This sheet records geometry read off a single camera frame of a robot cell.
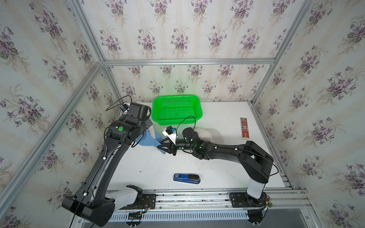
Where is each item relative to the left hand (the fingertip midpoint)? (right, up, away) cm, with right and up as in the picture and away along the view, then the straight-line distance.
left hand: (148, 122), depth 70 cm
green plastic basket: (+12, +8, +44) cm, 47 cm away
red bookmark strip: (+62, -11, +28) cm, 69 cm away
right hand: (+5, -13, +4) cm, 14 cm away
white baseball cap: (+35, -9, +20) cm, 41 cm away
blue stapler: (+24, -32, +7) cm, 40 cm away
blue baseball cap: (0, -9, +5) cm, 10 cm away
